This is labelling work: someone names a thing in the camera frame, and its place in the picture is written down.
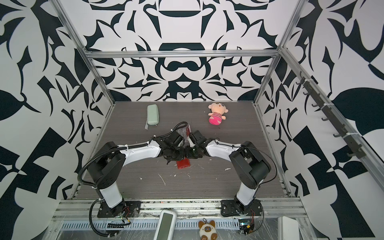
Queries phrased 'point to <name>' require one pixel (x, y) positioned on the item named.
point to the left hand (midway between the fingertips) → (186, 155)
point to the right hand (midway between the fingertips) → (185, 154)
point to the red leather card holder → (183, 163)
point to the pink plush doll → (218, 110)
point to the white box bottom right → (288, 228)
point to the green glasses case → (153, 117)
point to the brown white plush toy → (207, 230)
